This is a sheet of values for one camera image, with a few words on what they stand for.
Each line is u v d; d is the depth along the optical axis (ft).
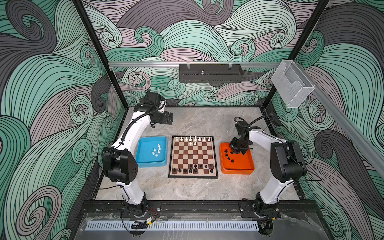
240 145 2.61
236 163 2.93
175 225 2.29
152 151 3.03
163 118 2.51
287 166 1.58
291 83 2.61
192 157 2.95
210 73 3.12
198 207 2.46
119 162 1.64
